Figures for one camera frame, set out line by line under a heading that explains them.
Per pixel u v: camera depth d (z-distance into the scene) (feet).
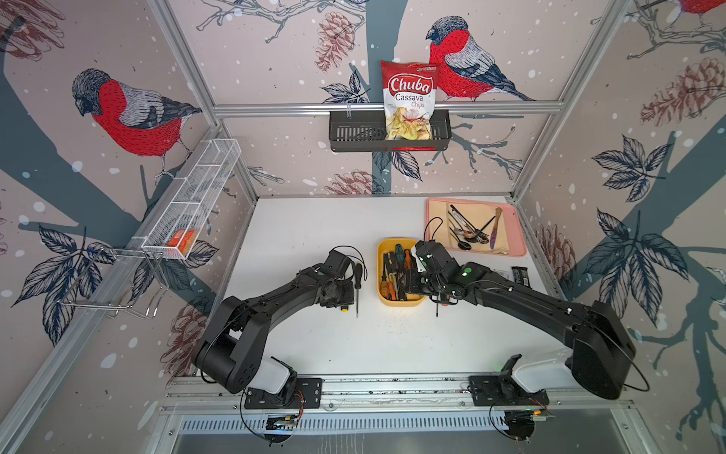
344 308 2.87
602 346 1.35
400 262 3.15
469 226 3.61
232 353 1.40
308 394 2.40
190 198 2.60
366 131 3.51
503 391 2.16
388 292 2.95
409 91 2.68
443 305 2.96
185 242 2.18
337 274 2.33
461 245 3.37
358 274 3.15
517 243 3.43
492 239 3.50
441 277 2.04
